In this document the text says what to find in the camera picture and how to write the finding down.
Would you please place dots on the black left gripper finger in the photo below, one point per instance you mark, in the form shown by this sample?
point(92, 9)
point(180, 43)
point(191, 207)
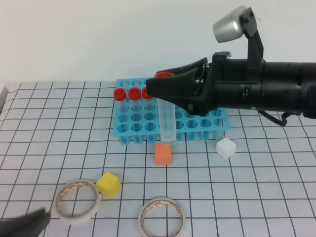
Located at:
point(29, 225)

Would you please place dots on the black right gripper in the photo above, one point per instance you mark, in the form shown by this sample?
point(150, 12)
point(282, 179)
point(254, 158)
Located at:
point(229, 83)

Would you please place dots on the red capped test tube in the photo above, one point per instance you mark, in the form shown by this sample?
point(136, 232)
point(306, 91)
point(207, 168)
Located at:
point(167, 121)

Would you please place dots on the white tape roll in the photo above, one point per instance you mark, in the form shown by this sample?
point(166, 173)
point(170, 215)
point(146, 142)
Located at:
point(161, 217)
point(77, 219)

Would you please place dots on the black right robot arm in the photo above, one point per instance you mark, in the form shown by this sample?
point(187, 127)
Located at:
point(286, 87)

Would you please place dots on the blue test tube rack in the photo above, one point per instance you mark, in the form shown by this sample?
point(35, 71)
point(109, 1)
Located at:
point(141, 125)

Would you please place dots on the white foam cube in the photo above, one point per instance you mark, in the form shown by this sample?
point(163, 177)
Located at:
point(225, 147)

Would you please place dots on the orange foam cube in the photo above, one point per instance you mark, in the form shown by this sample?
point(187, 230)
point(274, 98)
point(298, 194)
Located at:
point(163, 154)

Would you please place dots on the yellow foam cube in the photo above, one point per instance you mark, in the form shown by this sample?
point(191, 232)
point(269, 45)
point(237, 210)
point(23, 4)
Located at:
point(109, 185)

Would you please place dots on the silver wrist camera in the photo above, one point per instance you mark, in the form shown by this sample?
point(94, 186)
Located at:
point(232, 26)

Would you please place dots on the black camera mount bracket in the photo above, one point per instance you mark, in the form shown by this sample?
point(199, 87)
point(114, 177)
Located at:
point(255, 46)

